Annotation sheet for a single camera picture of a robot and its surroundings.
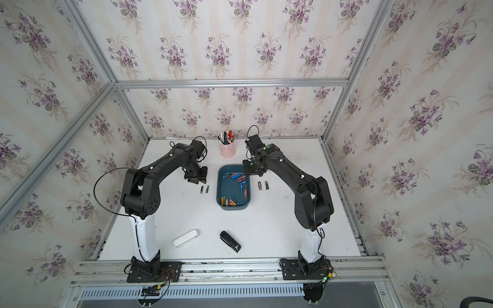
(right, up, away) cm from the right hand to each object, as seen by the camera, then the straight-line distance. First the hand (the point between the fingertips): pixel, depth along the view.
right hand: (249, 171), depth 90 cm
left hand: (-22, -6, +5) cm, 24 cm away
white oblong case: (-27, -27, -12) cm, 40 cm away
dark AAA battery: (-24, -10, +6) cm, 27 cm away
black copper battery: (+9, -7, +8) cm, 14 cm away
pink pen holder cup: (-12, +10, +17) cm, 23 cm away
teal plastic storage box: (-8, -9, +8) cm, 15 cm away
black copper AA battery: (+5, -8, +8) cm, 13 cm away
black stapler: (-7, -29, -12) cm, 32 cm away
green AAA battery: (-22, -10, +6) cm, 25 cm away
